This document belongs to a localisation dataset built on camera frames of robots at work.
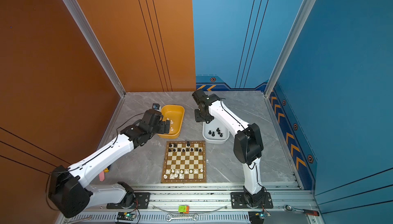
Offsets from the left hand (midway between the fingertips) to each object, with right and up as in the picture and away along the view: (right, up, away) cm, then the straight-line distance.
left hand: (161, 120), depth 83 cm
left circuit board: (-14, -44, -12) cm, 47 cm away
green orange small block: (+14, -40, -13) cm, 44 cm away
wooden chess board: (+12, -23, +2) cm, 26 cm away
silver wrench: (+7, -43, -13) cm, 46 cm away
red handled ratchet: (+62, -39, -13) cm, 75 cm away
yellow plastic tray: (+4, +3, +21) cm, 22 cm away
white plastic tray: (+29, -9, +12) cm, 33 cm away
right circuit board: (+48, -43, -13) cm, 66 cm away
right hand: (+21, 0, +7) cm, 22 cm away
